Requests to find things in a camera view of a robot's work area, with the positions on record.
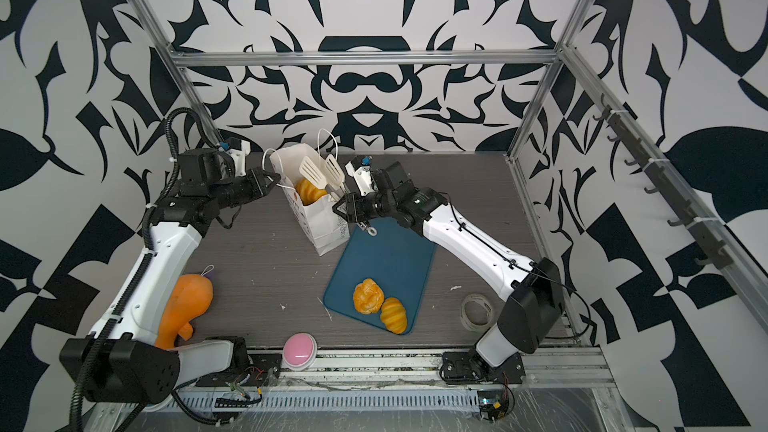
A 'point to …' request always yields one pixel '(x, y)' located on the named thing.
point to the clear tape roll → (476, 312)
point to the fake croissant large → (308, 192)
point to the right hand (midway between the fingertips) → (340, 204)
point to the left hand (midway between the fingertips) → (279, 171)
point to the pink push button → (300, 351)
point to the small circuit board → (493, 404)
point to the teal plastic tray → (351, 268)
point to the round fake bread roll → (368, 297)
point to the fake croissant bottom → (394, 315)
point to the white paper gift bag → (328, 229)
